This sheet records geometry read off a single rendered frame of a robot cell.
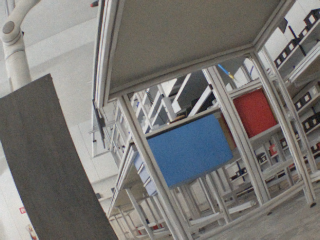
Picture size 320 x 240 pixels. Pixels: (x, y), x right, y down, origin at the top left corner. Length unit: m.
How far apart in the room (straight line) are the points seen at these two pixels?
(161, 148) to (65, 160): 1.92
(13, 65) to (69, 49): 5.82
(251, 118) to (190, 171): 0.62
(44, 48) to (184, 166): 4.63
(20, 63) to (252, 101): 2.30
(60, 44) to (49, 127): 6.06
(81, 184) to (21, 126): 0.25
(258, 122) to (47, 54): 4.59
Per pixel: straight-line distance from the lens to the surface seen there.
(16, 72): 1.42
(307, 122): 7.59
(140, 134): 2.02
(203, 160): 3.14
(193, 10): 1.67
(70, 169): 1.22
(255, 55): 2.31
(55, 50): 7.25
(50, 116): 1.26
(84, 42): 7.27
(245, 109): 3.36
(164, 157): 3.09
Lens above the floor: 0.34
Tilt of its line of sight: 12 degrees up
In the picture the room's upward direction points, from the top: 24 degrees counter-clockwise
